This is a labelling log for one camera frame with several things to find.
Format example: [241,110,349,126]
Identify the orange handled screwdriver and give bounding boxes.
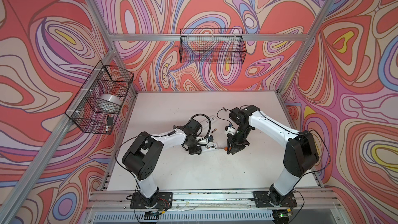
[216,147,228,151]

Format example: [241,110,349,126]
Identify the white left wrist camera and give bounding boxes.
[197,135,214,146]

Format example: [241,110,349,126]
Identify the black wire basket left wall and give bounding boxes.
[65,61,134,135]

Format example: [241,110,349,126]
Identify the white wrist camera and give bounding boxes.
[224,125,236,134]
[197,135,214,146]

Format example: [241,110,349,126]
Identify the silver tape roll in basket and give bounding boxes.
[97,94,122,113]

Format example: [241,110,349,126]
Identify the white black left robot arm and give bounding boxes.
[122,119,203,199]

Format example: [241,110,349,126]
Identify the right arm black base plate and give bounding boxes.
[251,191,297,208]

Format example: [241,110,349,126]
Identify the black wire basket back wall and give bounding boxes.
[179,27,247,64]

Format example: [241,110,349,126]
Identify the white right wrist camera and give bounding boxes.
[224,125,236,134]

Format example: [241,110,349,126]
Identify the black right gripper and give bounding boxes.
[225,124,252,155]

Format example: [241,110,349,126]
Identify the black wire basket wall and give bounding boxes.
[65,61,134,135]
[179,27,247,64]

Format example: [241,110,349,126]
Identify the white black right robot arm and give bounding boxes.
[226,105,319,202]

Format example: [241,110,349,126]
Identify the aluminium frame rails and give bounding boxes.
[1,0,325,200]

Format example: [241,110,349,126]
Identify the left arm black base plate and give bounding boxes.
[127,191,173,209]

